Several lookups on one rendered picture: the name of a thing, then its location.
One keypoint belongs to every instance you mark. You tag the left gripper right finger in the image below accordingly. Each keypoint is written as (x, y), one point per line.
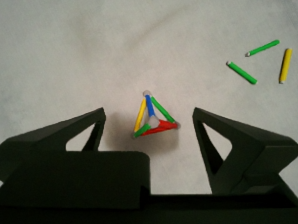
(254, 150)

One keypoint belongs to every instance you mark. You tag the red rod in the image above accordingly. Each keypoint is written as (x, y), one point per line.
(167, 124)
(155, 130)

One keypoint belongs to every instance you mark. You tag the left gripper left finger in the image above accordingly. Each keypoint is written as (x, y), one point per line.
(57, 135)

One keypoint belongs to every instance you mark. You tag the blue rod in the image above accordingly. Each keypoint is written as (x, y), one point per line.
(149, 106)

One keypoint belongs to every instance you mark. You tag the green rod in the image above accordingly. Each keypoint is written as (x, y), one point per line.
(264, 47)
(162, 110)
(242, 72)
(142, 130)

